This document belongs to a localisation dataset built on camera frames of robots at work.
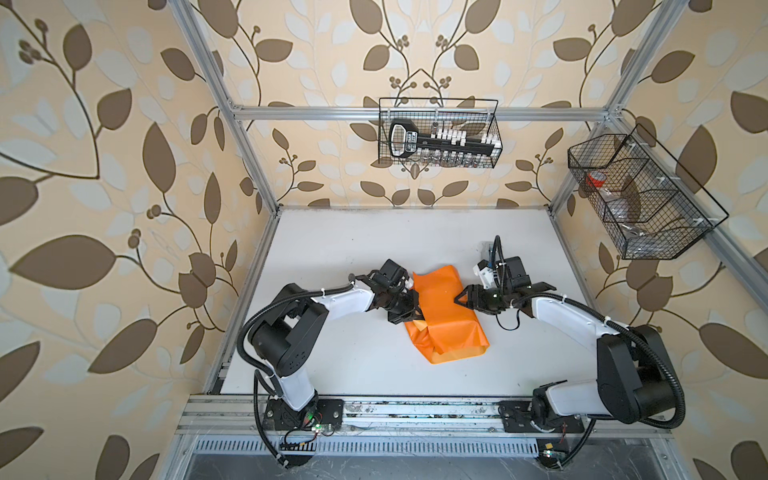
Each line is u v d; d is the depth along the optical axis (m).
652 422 0.43
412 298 0.80
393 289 0.75
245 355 0.46
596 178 0.89
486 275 0.83
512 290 0.68
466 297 0.81
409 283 0.87
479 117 0.91
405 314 0.79
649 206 0.73
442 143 0.84
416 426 0.74
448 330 0.81
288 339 0.47
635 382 0.43
